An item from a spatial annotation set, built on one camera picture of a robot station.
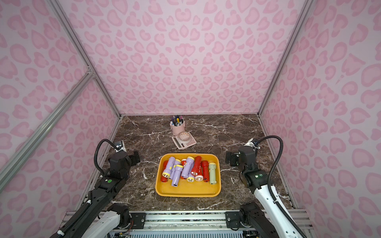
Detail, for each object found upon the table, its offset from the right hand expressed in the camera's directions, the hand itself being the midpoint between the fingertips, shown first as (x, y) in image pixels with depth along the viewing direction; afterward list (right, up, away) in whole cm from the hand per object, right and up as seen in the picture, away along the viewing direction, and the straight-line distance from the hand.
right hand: (235, 151), depth 79 cm
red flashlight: (-39, -16, +5) cm, 43 cm away
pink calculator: (-31, +1, +19) cm, 36 cm away
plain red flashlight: (-15, -12, +9) cm, 21 cm away
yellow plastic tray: (-28, -22, +5) cm, 35 cm away
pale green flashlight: (-11, -11, +9) cm, 18 cm away
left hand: (-58, 0, +2) cm, 58 cm away
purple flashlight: (-32, -8, +11) cm, 35 cm away
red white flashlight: (-29, -8, +11) cm, 31 cm away
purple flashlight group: (-24, -15, +5) cm, 29 cm away
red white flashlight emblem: (-19, -15, +5) cm, 25 cm away
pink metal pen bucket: (-35, +11, +25) cm, 44 cm away
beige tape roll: (-29, +6, +25) cm, 39 cm away
